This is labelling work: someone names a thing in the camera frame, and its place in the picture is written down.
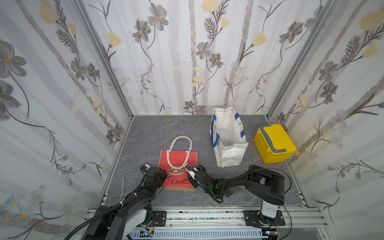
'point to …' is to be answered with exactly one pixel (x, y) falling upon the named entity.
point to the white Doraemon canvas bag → (227, 137)
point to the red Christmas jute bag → (174, 162)
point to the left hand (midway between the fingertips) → (168, 168)
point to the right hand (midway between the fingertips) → (190, 169)
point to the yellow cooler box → (273, 144)
